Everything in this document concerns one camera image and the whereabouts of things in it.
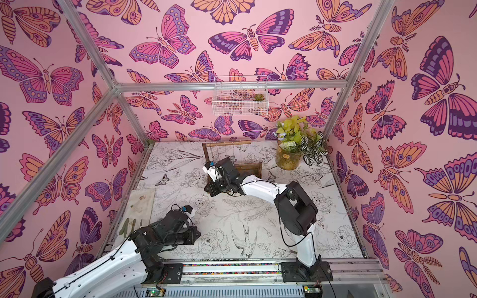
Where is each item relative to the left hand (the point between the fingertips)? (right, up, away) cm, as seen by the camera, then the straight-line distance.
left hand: (202, 233), depth 79 cm
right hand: (0, +19, +8) cm, 20 cm away
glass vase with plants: (+45, +42, +18) cm, 64 cm away
